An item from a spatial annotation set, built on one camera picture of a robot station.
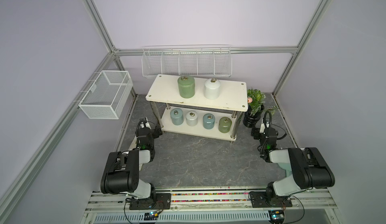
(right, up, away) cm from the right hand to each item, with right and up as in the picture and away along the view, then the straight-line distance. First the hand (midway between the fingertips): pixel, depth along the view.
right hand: (261, 125), depth 93 cm
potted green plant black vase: (-9, +10, -13) cm, 19 cm away
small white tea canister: (-44, +4, -2) cm, 44 cm away
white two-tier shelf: (-38, +12, -24) cm, 46 cm away
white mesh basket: (-91, +17, -11) cm, 93 cm away
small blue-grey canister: (-53, +6, -3) cm, 53 cm away
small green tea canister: (-24, +1, -6) cm, 25 cm away
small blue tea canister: (-34, +3, -4) cm, 34 cm away
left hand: (-69, 0, -1) cm, 69 cm away
